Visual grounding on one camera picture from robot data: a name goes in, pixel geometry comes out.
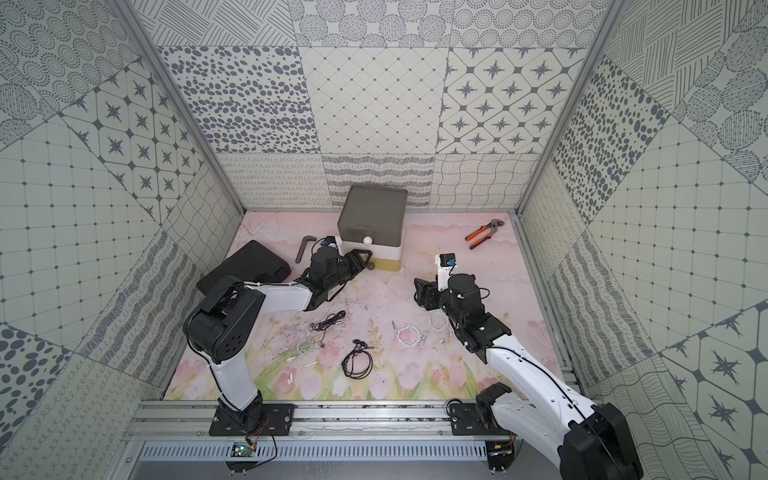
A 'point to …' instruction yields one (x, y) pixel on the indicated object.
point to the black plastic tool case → (253, 262)
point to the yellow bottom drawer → (384, 264)
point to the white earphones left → (307, 356)
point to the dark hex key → (306, 238)
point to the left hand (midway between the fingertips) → (369, 251)
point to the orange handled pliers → (492, 226)
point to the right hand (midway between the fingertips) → (428, 281)
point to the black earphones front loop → (358, 364)
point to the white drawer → (377, 251)
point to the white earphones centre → (408, 334)
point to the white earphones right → (438, 322)
